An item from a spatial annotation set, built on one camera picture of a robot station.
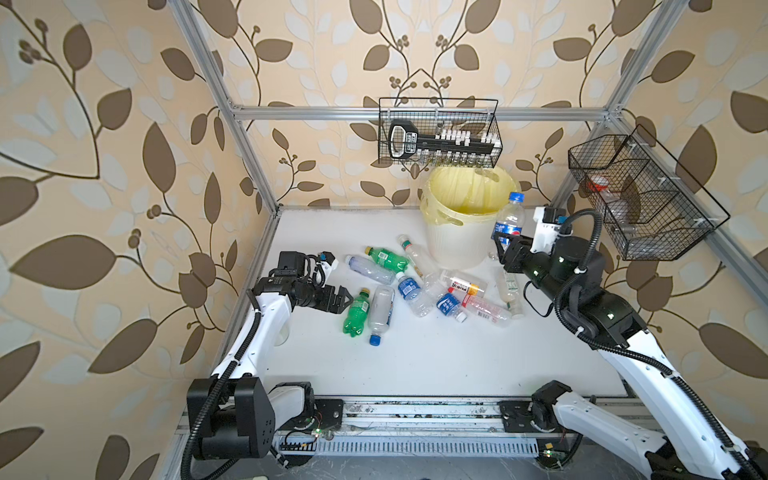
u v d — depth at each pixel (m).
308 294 0.69
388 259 1.00
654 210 0.72
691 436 0.38
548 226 0.55
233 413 0.40
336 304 0.74
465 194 1.04
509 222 0.64
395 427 0.74
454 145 0.82
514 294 0.91
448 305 0.88
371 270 0.97
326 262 0.75
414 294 0.91
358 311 0.88
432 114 0.89
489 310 0.87
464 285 0.94
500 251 0.62
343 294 0.74
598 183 0.81
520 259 0.56
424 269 1.02
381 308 0.94
